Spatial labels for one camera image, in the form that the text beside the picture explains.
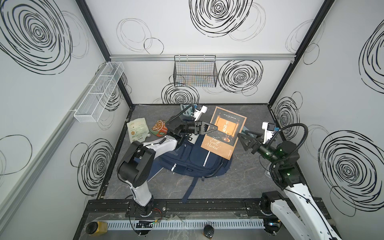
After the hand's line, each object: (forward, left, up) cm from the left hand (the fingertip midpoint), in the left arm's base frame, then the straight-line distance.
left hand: (216, 132), depth 67 cm
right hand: (-1, -11, -1) cm, 11 cm away
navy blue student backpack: (-3, +13, -26) cm, 29 cm away
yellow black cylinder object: (-36, +50, -20) cm, 65 cm away
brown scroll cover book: (-3, -3, -3) cm, 5 cm away
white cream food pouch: (+20, +51, -31) cm, 63 cm away
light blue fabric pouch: (+21, -23, -27) cm, 41 cm away
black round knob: (-35, +3, -20) cm, 41 cm away
